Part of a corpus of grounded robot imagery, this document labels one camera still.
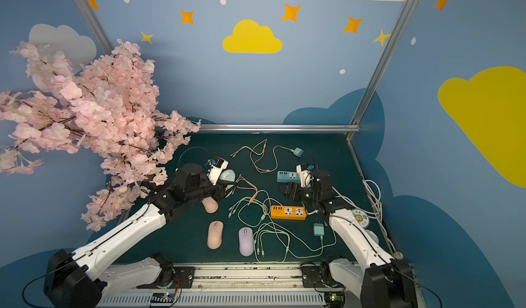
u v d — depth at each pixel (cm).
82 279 38
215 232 83
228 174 70
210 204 89
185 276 75
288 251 80
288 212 88
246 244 80
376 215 92
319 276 74
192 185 60
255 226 87
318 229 86
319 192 64
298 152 112
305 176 75
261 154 114
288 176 101
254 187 98
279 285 74
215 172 67
